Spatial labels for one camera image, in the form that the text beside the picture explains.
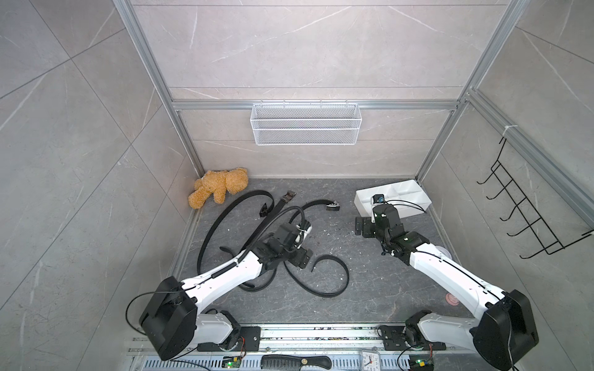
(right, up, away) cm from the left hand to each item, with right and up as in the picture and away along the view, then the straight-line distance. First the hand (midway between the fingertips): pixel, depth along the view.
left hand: (305, 243), depth 83 cm
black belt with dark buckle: (-8, +17, +29) cm, 34 cm away
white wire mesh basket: (+1, +50, +17) cm, 53 cm away
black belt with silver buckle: (+12, +13, +21) cm, 27 cm away
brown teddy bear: (-41, +23, +24) cm, 53 cm away
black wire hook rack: (+63, +6, -24) cm, 68 cm away
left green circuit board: (-24, -35, -12) cm, 44 cm away
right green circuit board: (+37, -35, -11) cm, 52 cm away
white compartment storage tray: (+49, +18, +24) cm, 57 cm away
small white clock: (+20, -33, -14) cm, 41 cm away
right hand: (+24, +9, +1) cm, 26 cm away
